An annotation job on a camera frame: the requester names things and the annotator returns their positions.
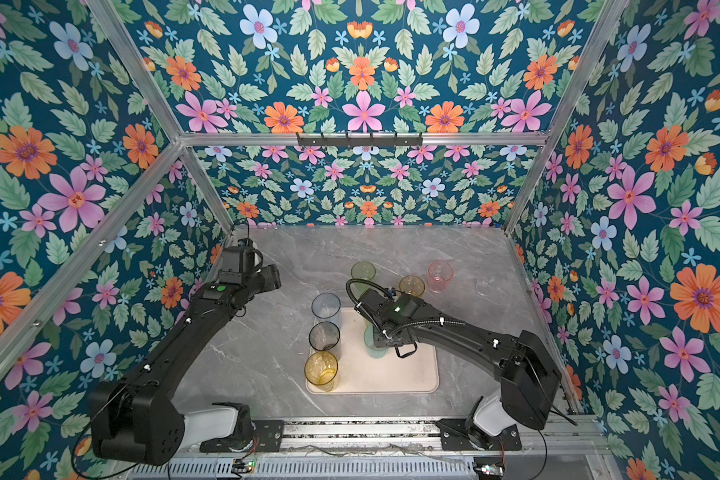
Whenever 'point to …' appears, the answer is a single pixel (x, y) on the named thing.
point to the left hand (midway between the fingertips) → (271, 265)
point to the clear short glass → (484, 286)
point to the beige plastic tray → (360, 373)
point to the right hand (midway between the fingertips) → (385, 337)
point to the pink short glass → (440, 273)
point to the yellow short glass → (412, 284)
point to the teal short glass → (370, 343)
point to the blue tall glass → (326, 307)
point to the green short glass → (362, 271)
